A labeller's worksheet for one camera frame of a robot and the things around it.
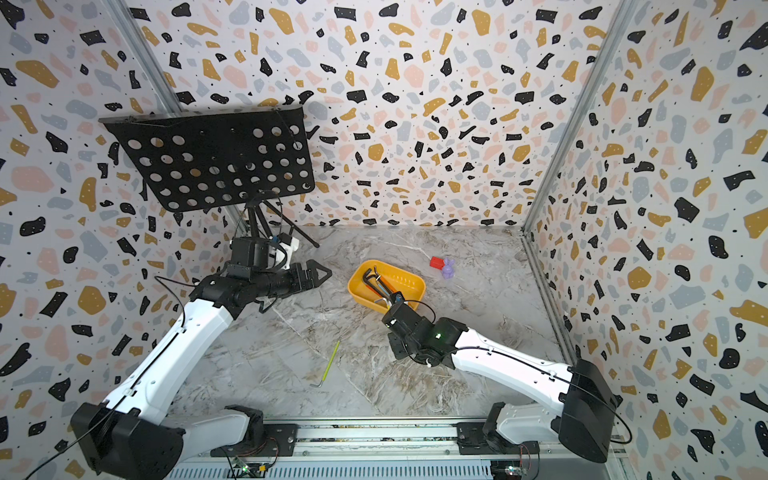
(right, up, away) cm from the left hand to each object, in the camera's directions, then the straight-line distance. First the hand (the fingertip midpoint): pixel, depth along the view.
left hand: (322, 275), depth 75 cm
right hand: (+19, -16, +3) cm, 25 cm away
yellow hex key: (+20, -5, -5) cm, 21 cm away
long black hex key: (+9, -5, +28) cm, 30 cm away
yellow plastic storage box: (+10, -4, +30) cm, 32 cm away
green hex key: (-1, -27, +10) cm, 29 cm away
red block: (+33, +2, +33) cm, 47 cm away
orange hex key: (+15, -5, +30) cm, 34 cm away
